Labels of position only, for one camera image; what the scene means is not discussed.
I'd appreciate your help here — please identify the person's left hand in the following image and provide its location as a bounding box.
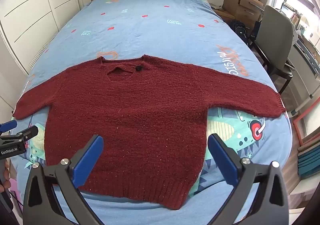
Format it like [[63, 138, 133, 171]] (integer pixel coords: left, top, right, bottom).
[[0, 160, 11, 193]]

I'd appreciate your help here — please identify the wooden drawer cabinet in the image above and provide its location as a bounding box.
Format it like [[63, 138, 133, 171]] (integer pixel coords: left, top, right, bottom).
[[222, 0, 264, 30]]

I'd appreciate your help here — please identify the white wardrobe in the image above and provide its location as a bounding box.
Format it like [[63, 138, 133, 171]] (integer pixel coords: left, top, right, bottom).
[[1, 0, 80, 73]]

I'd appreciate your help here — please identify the wooden picture frame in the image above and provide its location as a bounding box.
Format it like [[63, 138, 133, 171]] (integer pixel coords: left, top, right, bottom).
[[293, 107, 319, 146]]

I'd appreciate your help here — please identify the stack of teal books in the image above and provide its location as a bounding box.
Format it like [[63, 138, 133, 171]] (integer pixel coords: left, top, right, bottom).
[[298, 142, 320, 179]]

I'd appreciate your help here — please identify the grey chair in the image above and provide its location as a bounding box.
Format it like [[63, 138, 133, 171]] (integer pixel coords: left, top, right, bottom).
[[249, 5, 296, 94]]

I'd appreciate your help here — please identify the dark red knitted sweater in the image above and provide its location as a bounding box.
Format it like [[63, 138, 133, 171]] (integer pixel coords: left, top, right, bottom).
[[13, 55, 285, 210]]

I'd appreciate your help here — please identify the black bag on floor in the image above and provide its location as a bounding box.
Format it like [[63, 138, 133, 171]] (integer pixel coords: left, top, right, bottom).
[[229, 20, 257, 46]]

